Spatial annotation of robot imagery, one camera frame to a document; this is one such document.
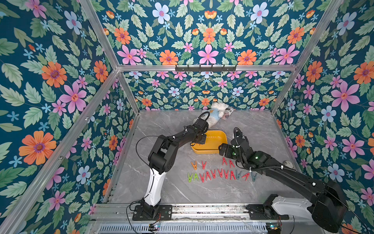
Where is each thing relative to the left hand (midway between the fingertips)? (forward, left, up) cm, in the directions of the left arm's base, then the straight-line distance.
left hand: (203, 138), depth 100 cm
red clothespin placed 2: (-25, 0, -2) cm, 25 cm away
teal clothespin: (-26, -18, -2) cm, 32 cm away
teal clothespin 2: (-29, -27, -2) cm, 39 cm away
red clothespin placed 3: (-25, -4, -2) cm, 25 cm away
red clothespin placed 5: (-25, -12, -2) cm, 28 cm away
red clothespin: (-18, +2, -3) cm, 19 cm away
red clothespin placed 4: (-24, -9, -3) cm, 26 cm away
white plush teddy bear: (+17, -12, +7) cm, 22 cm away
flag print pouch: (-23, -50, 0) cm, 55 cm away
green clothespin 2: (-25, +7, -3) cm, 26 cm away
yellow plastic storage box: (+2, -8, -4) cm, 9 cm away
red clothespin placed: (-26, +3, -3) cm, 27 cm away
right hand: (-16, -10, +12) cm, 22 cm away
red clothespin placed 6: (-26, -15, -2) cm, 30 cm away
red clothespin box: (-17, -12, -1) cm, 21 cm away
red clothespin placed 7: (-27, -24, -2) cm, 36 cm away
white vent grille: (-52, -13, -3) cm, 53 cm away
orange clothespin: (-19, +7, -1) cm, 20 cm away
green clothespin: (-26, +10, -2) cm, 28 cm away
